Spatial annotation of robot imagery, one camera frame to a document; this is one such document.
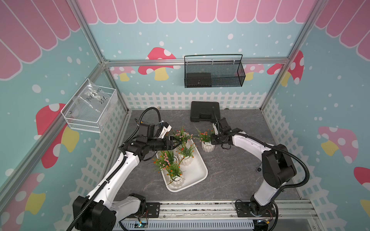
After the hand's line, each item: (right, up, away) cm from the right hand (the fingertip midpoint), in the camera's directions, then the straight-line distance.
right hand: (212, 139), depth 94 cm
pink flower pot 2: (-28, -9, -17) cm, 34 cm away
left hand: (-22, -1, -19) cm, 29 cm away
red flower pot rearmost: (-6, +1, -6) cm, 8 cm away
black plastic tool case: (-5, +20, +17) cm, 27 cm away
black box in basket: (-10, +37, -6) cm, 39 cm away
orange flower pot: (-23, -16, -19) cm, 34 cm away
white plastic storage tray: (-20, -16, -4) cm, 26 cm away
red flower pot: (-17, -7, -8) cm, 20 cm away
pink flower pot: (-19, +3, -8) cm, 21 cm away
